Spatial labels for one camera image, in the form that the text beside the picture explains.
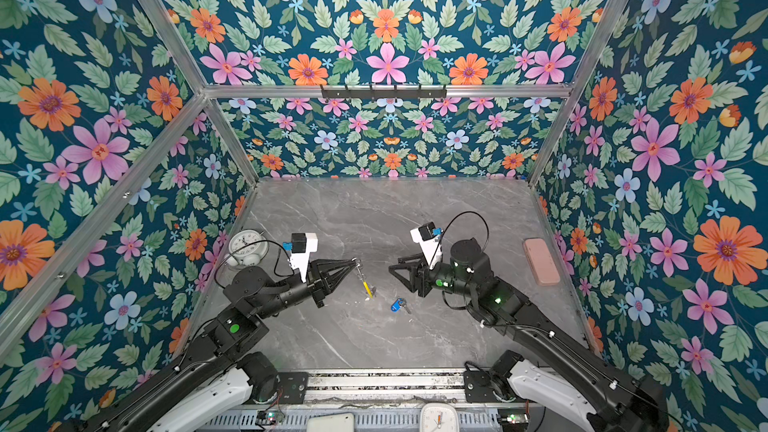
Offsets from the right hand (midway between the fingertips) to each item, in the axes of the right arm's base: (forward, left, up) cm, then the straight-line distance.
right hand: (395, 264), depth 67 cm
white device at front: (-27, +12, -24) cm, 39 cm away
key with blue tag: (+2, 0, -27) cm, 27 cm away
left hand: (-4, +8, +7) cm, 11 cm away
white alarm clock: (+19, +50, -22) cm, 58 cm away
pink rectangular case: (+14, -46, -24) cm, 54 cm away
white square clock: (-27, -9, -24) cm, 37 cm away
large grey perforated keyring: (-4, +7, +3) cm, 9 cm away
